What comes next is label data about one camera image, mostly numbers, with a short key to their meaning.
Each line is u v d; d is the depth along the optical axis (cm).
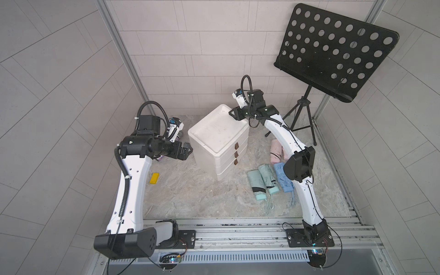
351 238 72
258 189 83
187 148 60
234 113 81
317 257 69
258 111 69
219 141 77
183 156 60
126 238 35
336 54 65
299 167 57
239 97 79
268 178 86
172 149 59
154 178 89
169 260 66
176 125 61
